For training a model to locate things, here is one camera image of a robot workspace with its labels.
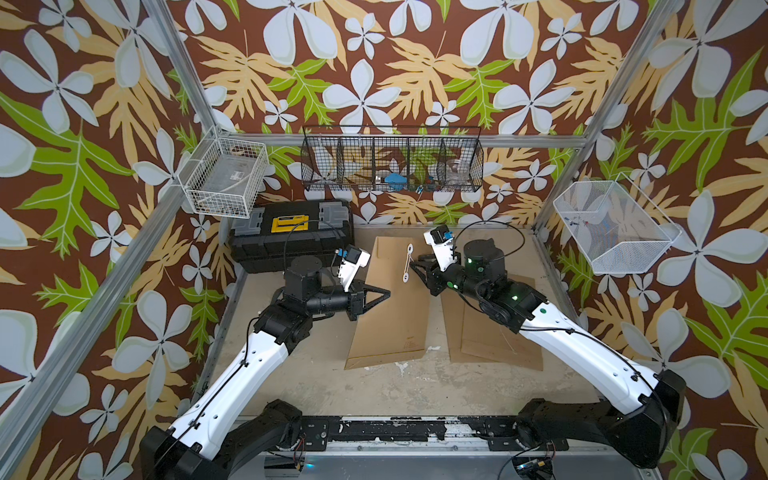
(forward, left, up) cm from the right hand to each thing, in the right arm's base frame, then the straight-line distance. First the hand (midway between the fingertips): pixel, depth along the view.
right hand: (414, 260), depth 71 cm
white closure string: (-4, +2, -1) cm, 4 cm away
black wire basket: (+44, +4, -1) cm, 45 cm away
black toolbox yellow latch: (+20, +45, -14) cm, 51 cm away
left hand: (-9, +6, 0) cm, 11 cm away
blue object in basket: (+34, +3, -2) cm, 35 cm away
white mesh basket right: (+12, -58, -3) cm, 59 cm away
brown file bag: (-7, -20, -31) cm, 37 cm away
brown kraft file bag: (-13, +4, -9) cm, 16 cm away
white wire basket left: (+29, +54, +5) cm, 62 cm away
